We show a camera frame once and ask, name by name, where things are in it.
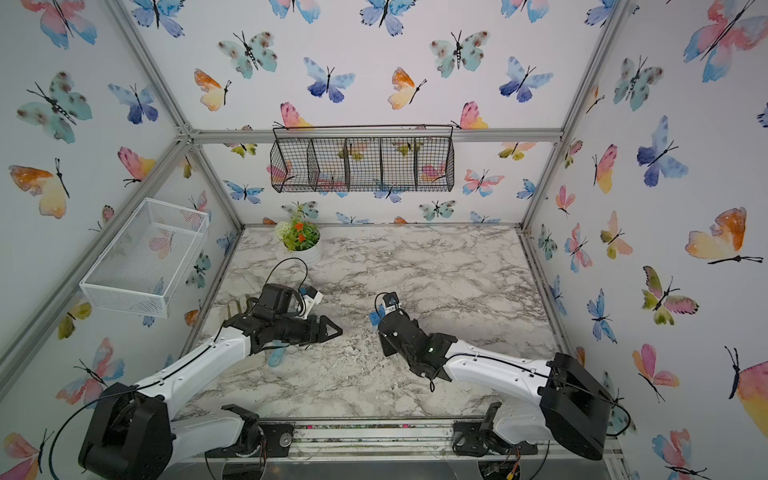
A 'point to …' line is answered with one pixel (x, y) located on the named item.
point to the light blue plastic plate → (276, 357)
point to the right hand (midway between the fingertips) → (388, 324)
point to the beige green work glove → (247, 302)
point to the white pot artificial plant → (301, 238)
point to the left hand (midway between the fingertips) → (337, 331)
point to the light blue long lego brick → (375, 317)
